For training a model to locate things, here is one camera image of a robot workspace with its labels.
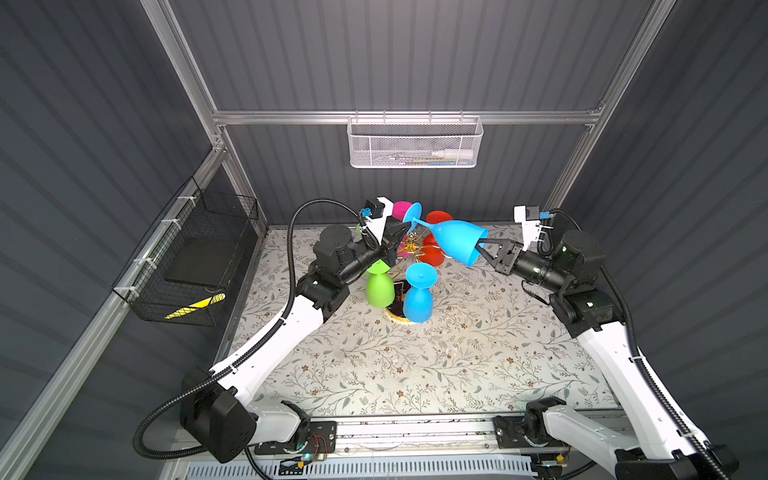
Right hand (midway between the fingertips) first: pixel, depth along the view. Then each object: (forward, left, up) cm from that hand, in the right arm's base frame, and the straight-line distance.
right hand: (477, 247), depth 63 cm
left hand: (+6, +14, +2) cm, 15 cm away
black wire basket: (0, +69, -8) cm, 69 cm away
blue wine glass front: (-3, +12, -18) cm, 22 cm away
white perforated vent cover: (-36, -5, -40) cm, 54 cm away
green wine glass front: (+1, +22, -16) cm, 27 cm away
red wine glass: (+11, +8, -16) cm, 21 cm away
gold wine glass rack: (+9, +13, -10) cm, 19 cm away
